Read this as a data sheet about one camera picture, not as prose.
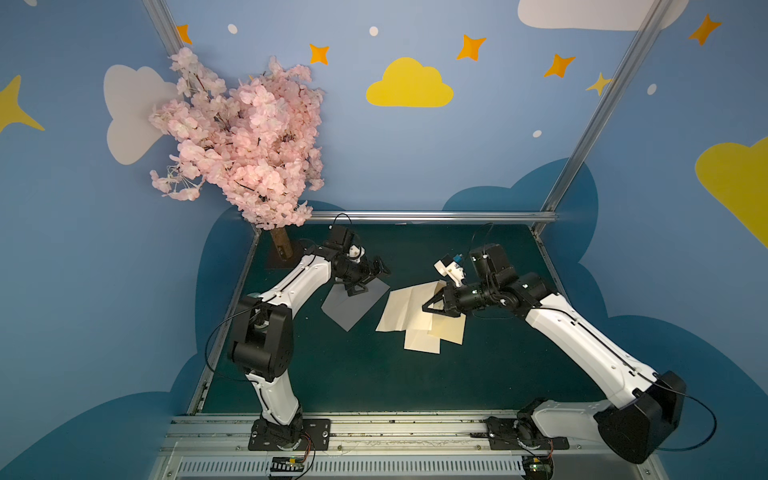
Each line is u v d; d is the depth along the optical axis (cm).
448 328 93
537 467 73
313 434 74
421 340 91
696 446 43
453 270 69
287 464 73
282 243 104
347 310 98
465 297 64
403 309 77
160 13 69
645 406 38
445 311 64
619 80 80
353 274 78
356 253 88
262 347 48
